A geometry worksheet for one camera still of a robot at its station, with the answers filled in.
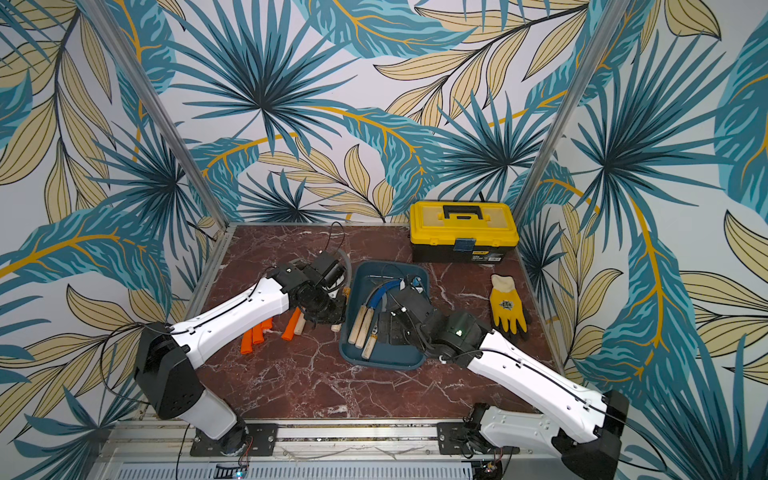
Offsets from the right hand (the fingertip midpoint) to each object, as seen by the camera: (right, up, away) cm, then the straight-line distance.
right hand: (393, 323), depth 71 cm
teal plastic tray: (-9, +9, +31) cm, 34 cm away
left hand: (-14, -2, +8) cm, 16 cm away
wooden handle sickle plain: (-28, -5, +20) cm, 35 cm away
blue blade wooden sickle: (-7, -2, +24) cm, 25 cm away
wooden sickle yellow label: (-6, -10, +17) cm, 20 cm away
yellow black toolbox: (+23, +24, +25) cm, 41 cm away
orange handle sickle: (-31, -6, +19) cm, 37 cm away
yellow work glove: (+37, 0, +26) cm, 45 cm away
